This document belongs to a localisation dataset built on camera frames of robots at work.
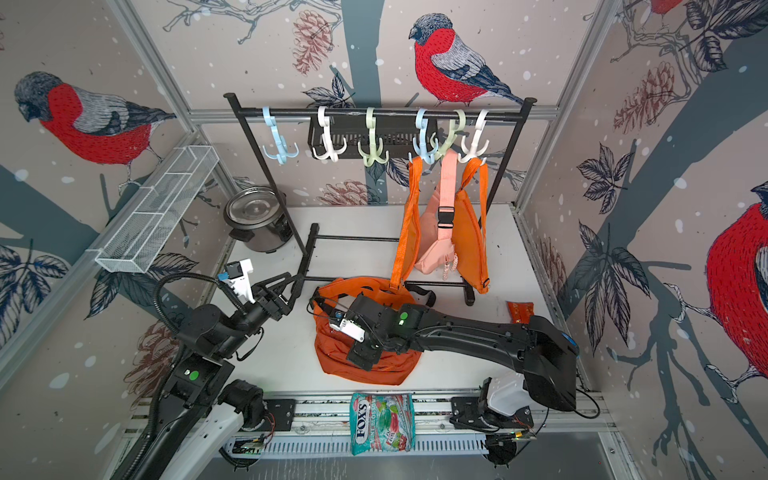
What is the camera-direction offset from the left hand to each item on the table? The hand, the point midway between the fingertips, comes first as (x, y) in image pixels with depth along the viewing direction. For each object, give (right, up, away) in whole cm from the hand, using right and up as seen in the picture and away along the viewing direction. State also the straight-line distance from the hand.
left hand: (300, 272), depth 65 cm
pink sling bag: (+33, +4, +18) cm, 38 cm away
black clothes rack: (-9, -8, +39) cm, 40 cm away
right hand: (+12, -18, +11) cm, 24 cm away
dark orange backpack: (+5, -21, +11) cm, 24 cm away
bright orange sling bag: (+44, +8, +22) cm, 50 cm away
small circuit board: (-15, -43, +6) cm, 46 cm away
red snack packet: (+60, -16, +25) cm, 67 cm away
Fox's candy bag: (+18, -37, +5) cm, 41 cm away
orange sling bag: (+28, +10, +54) cm, 61 cm away
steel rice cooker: (-26, +14, +34) cm, 45 cm away
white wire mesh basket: (-43, +6, +6) cm, 44 cm away
